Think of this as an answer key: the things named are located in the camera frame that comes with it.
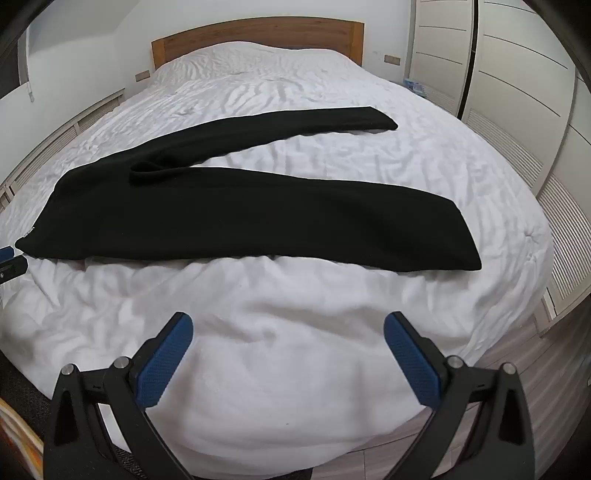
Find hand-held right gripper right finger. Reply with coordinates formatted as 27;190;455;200
384;311;536;480

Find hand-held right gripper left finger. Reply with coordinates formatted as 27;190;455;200
44;311;195;480

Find black pants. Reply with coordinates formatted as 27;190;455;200
15;106;482;272

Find bed with white duvet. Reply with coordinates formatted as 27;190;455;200
0;41;555;478

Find wooden furniture edge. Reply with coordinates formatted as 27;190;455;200
0;399;44;480

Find white wardrobe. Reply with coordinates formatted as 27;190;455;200
409;0;591;153

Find wooden headboard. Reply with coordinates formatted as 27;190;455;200
151;17;365;70

